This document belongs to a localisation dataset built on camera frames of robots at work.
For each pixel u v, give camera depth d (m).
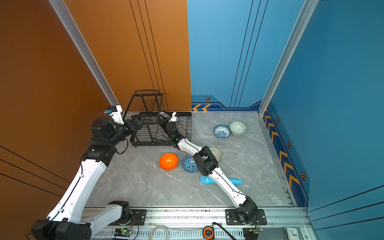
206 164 0.73
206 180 0.81
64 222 0.38
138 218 0.73
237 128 1.09
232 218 0.72
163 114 1.02
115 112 0.63
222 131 1.06
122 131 0.62
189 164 0.91
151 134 0.89
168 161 0.90
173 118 0.97
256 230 0.68
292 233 0.67
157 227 0.70
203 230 0.68
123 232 0.71
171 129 0.85
